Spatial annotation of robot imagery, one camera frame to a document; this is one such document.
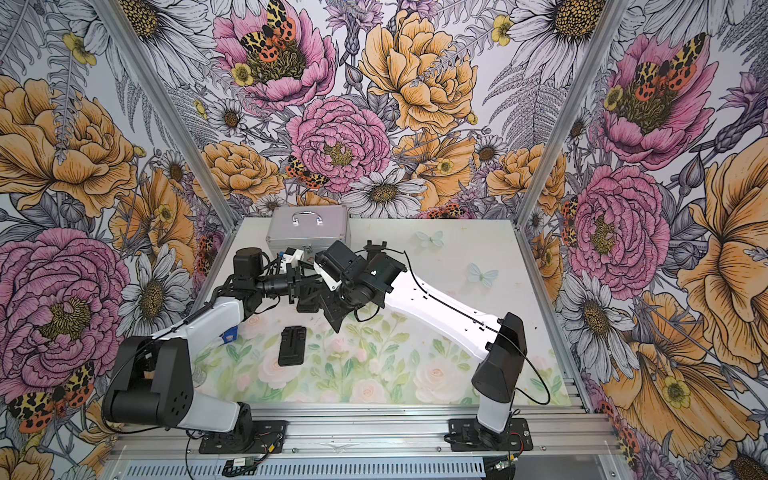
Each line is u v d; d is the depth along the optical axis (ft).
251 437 2.28
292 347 2.86
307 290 2.51
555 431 3.41
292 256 2.67
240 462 2.34
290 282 2.40
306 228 3.27
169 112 2.92
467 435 2.42
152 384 1.43
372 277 1.63
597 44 2.51
